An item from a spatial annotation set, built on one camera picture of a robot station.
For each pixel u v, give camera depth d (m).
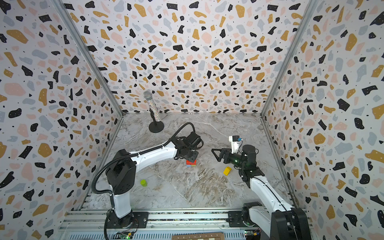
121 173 0.47
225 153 0.72
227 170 0.90
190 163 0.92
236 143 0.74
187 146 0.66
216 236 0.67
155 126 1.13
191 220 0.75
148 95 0.88
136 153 0.51
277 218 0.40
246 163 0.64
